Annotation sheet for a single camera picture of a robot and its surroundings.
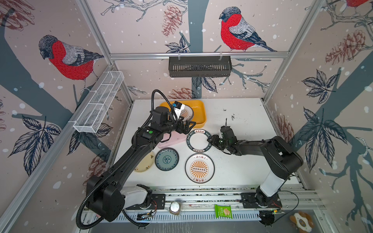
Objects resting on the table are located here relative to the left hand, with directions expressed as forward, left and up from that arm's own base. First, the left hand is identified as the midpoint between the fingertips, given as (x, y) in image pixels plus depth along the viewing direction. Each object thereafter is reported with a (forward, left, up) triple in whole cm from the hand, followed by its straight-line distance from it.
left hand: (189, 120), depth 73 cm
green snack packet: (-36, -16, -27) cm, 48 cm away
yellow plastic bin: (+33, -8, -26) cm, 43 cm away
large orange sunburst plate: (-15, -6, -28) cm, 32 cm away
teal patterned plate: (-9, +14, -28) cm, 33 cm away
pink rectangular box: (-9, +7, -3) cm, 12 cm away
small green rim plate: (+2, -5, -26) cm, 27 cm away
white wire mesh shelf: (+8, +51, +2) cm, 51 cm away
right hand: (+2, -13, -26) cm, 29 cm away
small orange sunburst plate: (+26, +2, -25) cm, 36 cm away
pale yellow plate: (-12, +26, -27) cm, 40 cm away
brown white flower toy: (-41, -53, -24) cm, 71 cm away
